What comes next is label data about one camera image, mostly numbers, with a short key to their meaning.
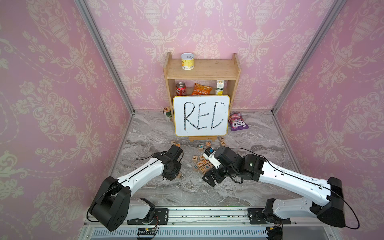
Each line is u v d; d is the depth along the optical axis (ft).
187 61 2.60
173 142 3.27
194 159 3.01
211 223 2.43
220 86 2.93
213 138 3.28
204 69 2.86
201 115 3.09
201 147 3.20
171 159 2.10
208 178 2.06
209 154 2.08
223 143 3.26
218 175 2.04
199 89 3.22
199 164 2.94
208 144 3.25
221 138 3.30
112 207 1.35
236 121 3.60
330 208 1.27
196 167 2.88
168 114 3.48
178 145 3.19
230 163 1.74
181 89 2.94
